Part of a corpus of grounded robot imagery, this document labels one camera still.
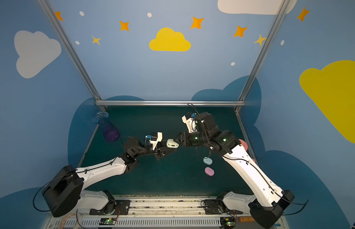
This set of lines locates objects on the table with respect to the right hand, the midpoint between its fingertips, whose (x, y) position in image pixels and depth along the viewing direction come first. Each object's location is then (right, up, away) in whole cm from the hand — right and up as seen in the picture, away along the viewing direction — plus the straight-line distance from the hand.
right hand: (178, 138), depth 66 cm
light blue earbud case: (+19, -18, +25) cm, 36 cm away
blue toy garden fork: (+34, -42, +5) cm, 54 cm away
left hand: (-1, -4, +1) cm, 4 cm away
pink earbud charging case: (+19, -23, +20) cm, 36 cm away
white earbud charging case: (-3, -3, -1) cm, 4 cm away
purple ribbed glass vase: (-49, -1, +36) cm, 60 cm away
